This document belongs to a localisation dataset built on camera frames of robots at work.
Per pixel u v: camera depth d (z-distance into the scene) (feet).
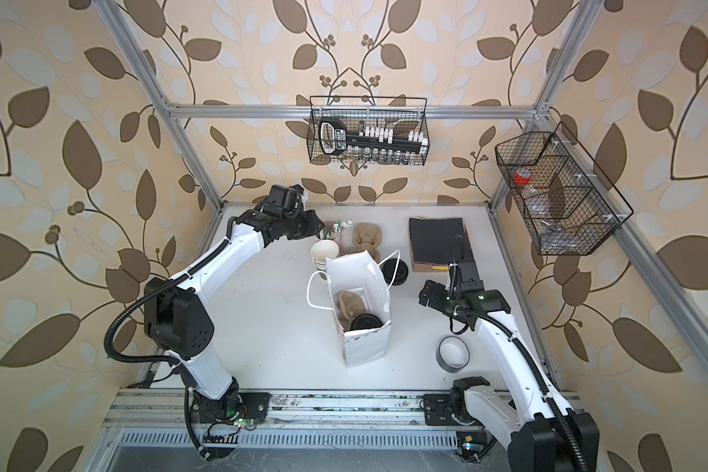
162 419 2.44
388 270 2.31
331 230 2.85
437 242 3.41
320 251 3.00
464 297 1.94
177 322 1.51
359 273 2.70
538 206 2.36
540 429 1.22
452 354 2.77
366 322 2.48
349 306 2.98
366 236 3.55
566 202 2.43
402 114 2.99
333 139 2.77
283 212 2.20
